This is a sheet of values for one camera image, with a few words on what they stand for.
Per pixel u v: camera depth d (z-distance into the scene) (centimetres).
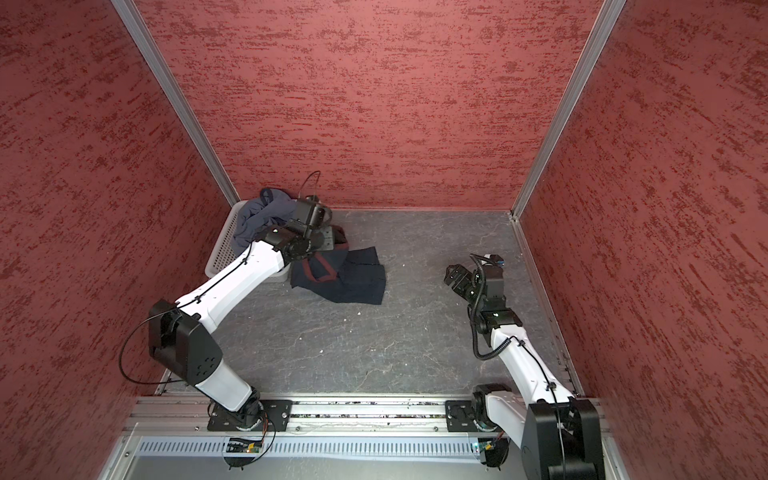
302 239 63
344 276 92
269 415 74
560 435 40
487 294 64
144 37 74
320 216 66
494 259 75
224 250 99
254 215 106
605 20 72
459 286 76
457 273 77
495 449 71
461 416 74
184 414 76
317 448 77
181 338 43
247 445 71
